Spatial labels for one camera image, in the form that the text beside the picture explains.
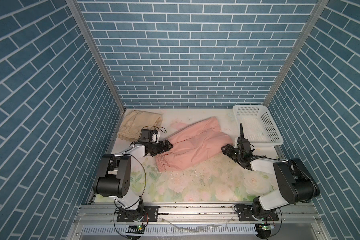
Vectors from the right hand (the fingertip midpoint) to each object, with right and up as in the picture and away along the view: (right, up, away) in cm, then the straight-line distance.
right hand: (223, 147), depth 95 cm
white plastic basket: (+31, +14, +17) cm, 38 cm away
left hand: (-36, +1, -2) cm, 36 cm away
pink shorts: (-20, +3, -1) cm, 20 cm away
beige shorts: (-61, +17, +10) cm, 65 cm away
